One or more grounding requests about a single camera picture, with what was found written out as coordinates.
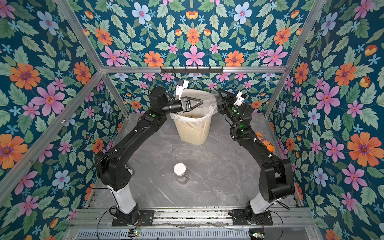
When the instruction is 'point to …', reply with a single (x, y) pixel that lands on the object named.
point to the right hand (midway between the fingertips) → (222, 89)
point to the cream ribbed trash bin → (195, 133)
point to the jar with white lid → (180, 170)
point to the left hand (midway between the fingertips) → (201, 101)
